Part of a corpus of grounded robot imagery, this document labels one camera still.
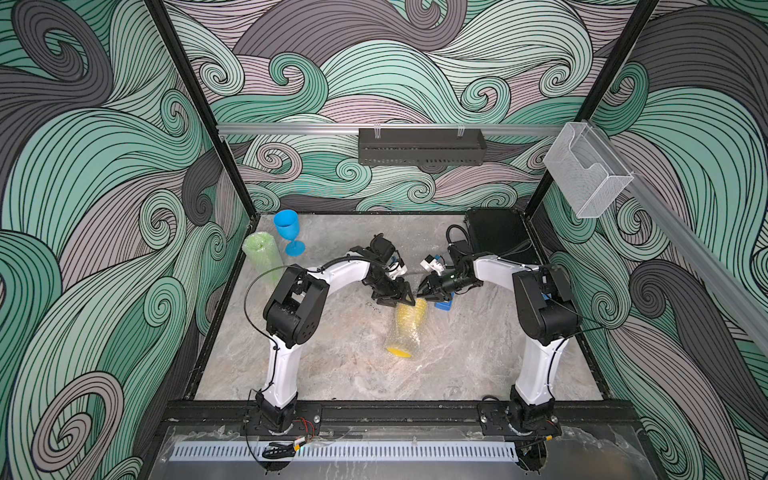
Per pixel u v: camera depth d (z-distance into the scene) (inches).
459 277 32.1
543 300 22.1
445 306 35.7
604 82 32.6
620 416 29.4
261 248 34.5
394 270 32.9
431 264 35.5
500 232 51.9
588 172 30.4
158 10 27.6
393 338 32.8
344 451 27.5
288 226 37.5
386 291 32.1
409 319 32.9
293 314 20.7
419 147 38.6
